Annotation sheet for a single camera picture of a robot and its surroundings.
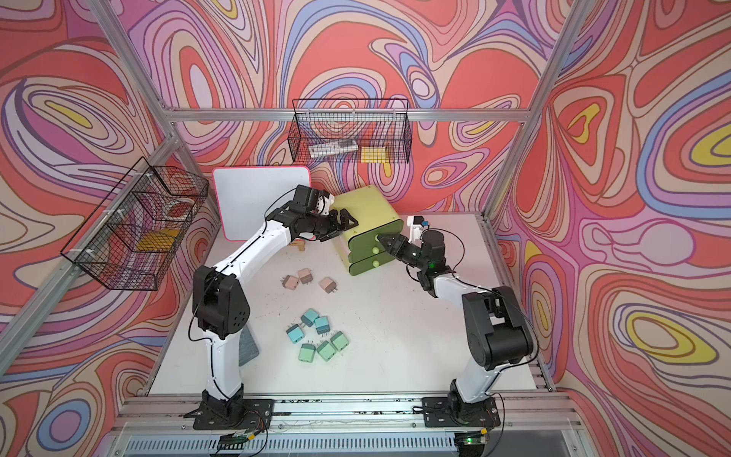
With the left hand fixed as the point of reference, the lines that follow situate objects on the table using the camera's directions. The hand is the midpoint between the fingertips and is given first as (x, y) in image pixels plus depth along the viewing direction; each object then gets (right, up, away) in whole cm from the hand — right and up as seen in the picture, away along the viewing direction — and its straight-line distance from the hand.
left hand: (352, 226), depth 88 cm
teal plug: (-10, -31, 0) cm, 33 cm away
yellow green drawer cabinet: (+7, +3, +1) cm, 8 cm away
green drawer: (+7, -10, +7) cm, 14 cm away
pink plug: (-22, -19, +10) cm, 31 cm away
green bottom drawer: (+2, -14, +8) cm, 16 cm away
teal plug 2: (-18, -33, -2) cm, 38 cm away
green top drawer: (+5, -6, 0) cm, 7 cm away
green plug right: (-4, -35, -3) cm, 35 cm away
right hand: (+9, -6, 0) cm, 10 cm away
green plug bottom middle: (-7, -37, -6) cm, 38 cm away
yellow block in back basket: (+7, +24, +3) cm, 25 cm away
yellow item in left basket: (-48, -4, -17) cm, 51 cm away
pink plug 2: (-17, -17, +10) cm, 26 cm away
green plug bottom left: (-13, -38, -6) cm, 40 cm away
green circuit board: (-29, -55, -18) cm, 65 cm away
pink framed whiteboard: (-38, +12, +10) cm, 41 cm away
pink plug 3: (-9, -20, +8) cm, 23 cm away
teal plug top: (-14, -29, 0) cm, 32 cm away
